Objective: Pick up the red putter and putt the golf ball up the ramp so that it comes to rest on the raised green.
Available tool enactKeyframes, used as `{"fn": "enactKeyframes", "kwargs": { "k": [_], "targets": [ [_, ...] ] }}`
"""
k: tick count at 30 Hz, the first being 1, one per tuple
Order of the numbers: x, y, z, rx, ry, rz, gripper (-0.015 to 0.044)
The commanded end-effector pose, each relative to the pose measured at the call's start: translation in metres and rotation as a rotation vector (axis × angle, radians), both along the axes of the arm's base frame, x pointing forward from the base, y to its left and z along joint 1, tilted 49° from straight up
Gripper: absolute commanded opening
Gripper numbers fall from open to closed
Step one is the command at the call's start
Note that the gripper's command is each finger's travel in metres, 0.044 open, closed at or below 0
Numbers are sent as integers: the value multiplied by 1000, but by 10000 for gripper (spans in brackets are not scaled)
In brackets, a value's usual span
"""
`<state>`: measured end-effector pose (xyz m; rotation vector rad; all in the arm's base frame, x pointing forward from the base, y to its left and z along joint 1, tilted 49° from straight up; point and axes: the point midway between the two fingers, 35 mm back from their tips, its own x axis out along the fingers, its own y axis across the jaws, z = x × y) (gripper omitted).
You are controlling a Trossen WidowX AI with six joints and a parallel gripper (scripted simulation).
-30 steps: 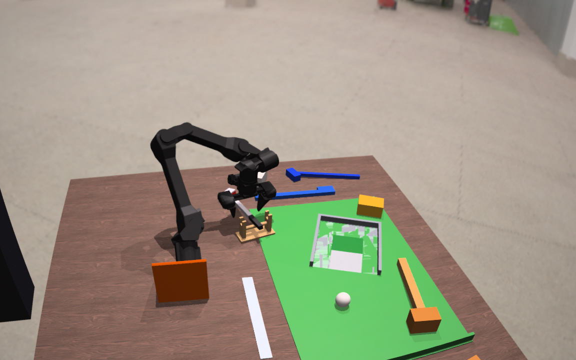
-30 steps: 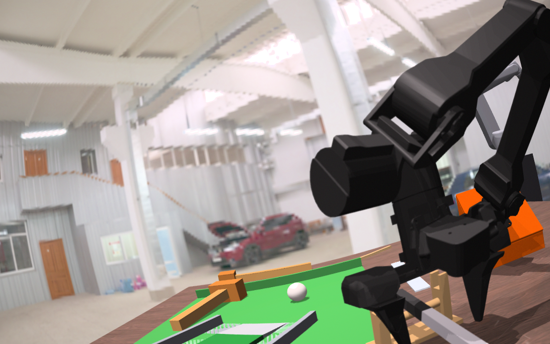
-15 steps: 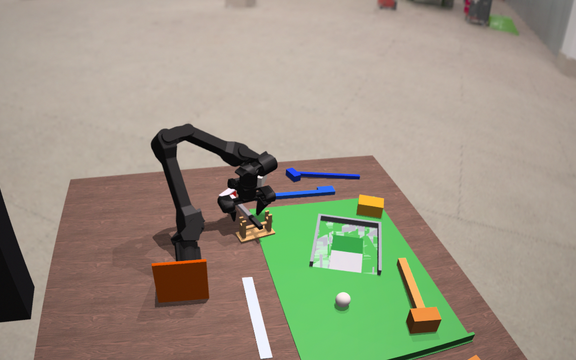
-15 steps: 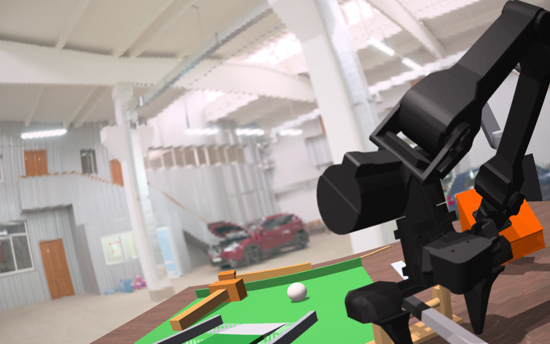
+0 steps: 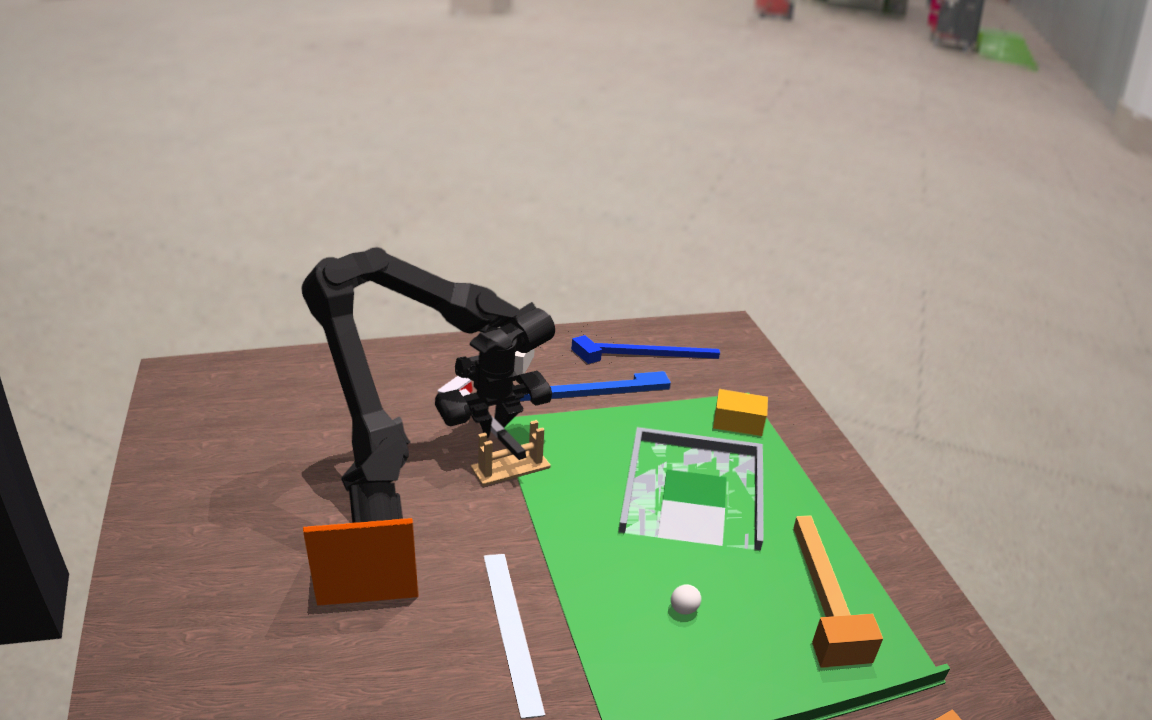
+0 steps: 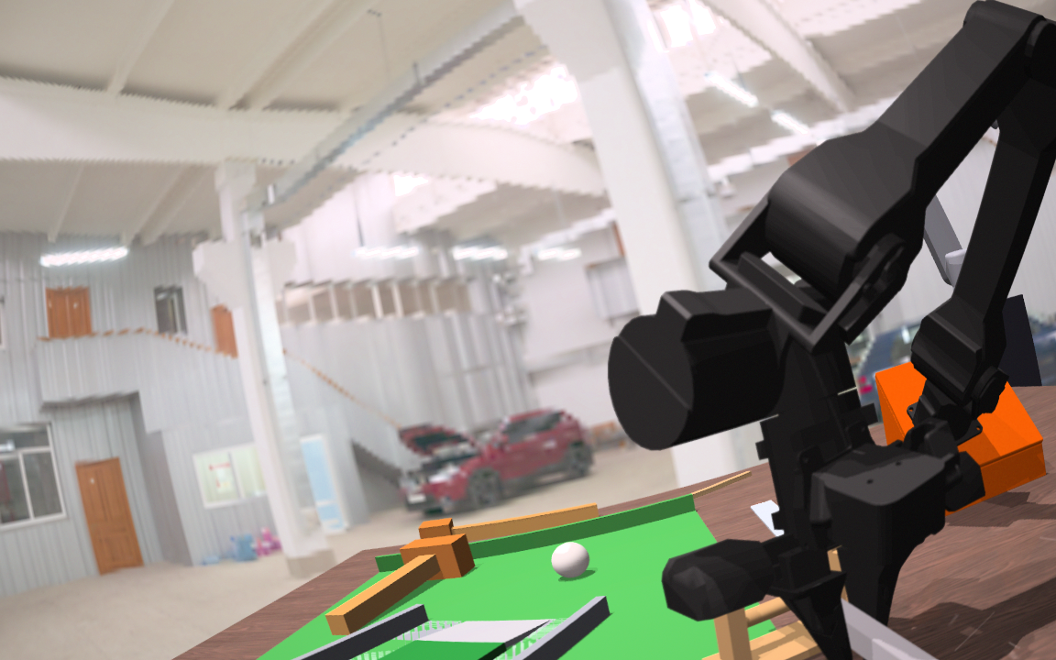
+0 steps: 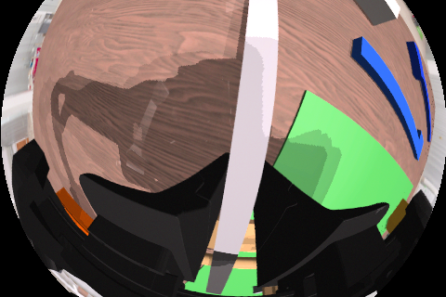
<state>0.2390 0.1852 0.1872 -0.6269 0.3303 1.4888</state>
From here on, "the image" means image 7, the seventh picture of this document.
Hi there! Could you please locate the green putting mat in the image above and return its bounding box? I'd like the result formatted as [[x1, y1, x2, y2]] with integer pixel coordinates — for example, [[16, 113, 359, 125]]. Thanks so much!
[[216, 90, 413, 297]]

